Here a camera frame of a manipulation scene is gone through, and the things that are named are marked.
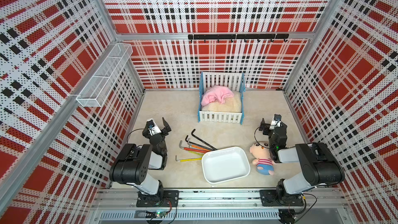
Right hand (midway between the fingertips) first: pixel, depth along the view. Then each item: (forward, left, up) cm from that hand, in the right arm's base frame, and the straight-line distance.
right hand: (273, 118), depth 92 cm
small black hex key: (-11, +46, -10) cm, 49 cm away
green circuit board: (-46, +62, -8) cm, 78 cm away
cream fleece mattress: (+13, +22, -1) cm, 26 cm away
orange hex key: (-13, +45, -10) cm, 48 cm away
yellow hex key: (-21, +51, -9) cm, 56 cm away
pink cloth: (+16, +33, +6) cm, 37 cm away
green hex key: (-16, +50, -9) cm, 53 cm away
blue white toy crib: (+29, +20, +4) cm, 36 cm away
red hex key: (-15, +50, -9) cm, 53 cm away
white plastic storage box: (-24, +30, -8) cm, 40 cm away
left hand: (-2, +68, +3) cm, 68 cm away
